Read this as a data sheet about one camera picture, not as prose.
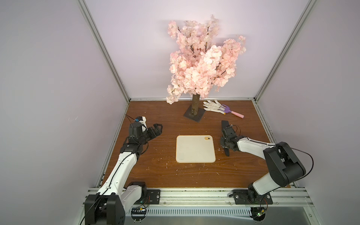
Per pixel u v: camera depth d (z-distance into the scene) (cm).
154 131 73
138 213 72
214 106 115
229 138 72
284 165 45
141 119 75
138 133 63
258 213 69
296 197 74
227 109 110
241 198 73
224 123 104
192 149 93
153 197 73
